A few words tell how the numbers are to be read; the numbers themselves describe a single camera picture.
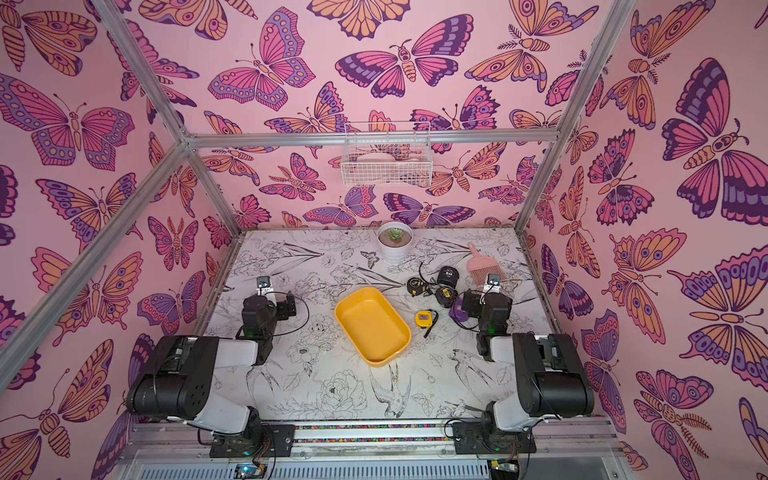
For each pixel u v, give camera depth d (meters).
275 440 0.70
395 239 1.03
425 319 0.94
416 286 1.00
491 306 0.71
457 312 0.95
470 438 0.73
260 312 0.72
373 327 0.95
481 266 1.10
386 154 0.95
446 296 0.97
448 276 1.03
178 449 0.74
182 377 0.46
